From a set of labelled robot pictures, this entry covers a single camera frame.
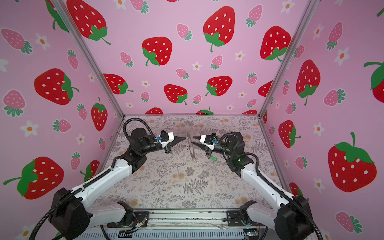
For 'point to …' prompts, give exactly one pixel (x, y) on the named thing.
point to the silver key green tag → (211, 157)
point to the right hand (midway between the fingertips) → (193, 138)
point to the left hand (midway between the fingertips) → (183, 136)
